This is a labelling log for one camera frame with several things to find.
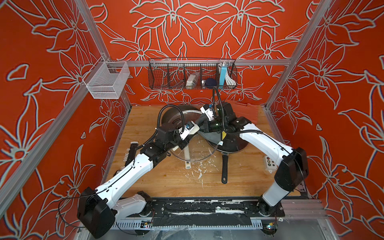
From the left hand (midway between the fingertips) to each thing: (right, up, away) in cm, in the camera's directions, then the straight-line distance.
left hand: (190, 129), depth 75 cm
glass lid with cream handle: (+4, -14, +20) cm, 25 cm away
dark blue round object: (+13, +29, +20) cm, 38 cm away
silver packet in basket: (+1, +31, +18) cm, 36 cm away
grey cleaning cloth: (+12, -4, 0) cm, 12 cm away
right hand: (+1, 0, 0) cm, 1 cm away
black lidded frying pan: (+24, -9, +13) cm, 29 cm away
